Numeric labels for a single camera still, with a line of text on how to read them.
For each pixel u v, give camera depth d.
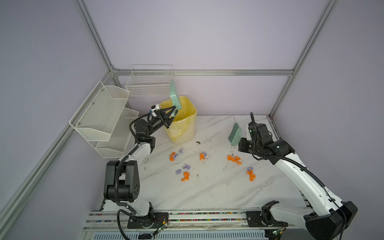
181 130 0.88
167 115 0.71
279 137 1.14
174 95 0.73
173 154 0.96
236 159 0.95
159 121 0.70
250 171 0.90
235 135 0.83
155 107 0.76
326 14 0.70
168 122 0.72
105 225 0.73
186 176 0.88
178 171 0.90
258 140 0.55
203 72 1.91
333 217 0.37
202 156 0.95
